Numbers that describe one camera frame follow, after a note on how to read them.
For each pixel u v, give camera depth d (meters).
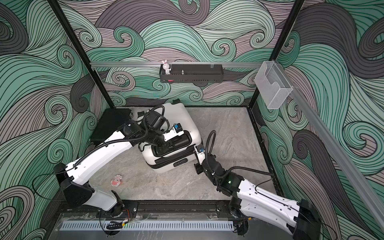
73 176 0.40
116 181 0.80
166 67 0.88
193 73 0.94
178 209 0.74
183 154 0.71
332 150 0.53
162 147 0.61
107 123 1.04
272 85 0.78
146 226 0.70
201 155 0.64
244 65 0.98
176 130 0.61
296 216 0.41
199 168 0.67
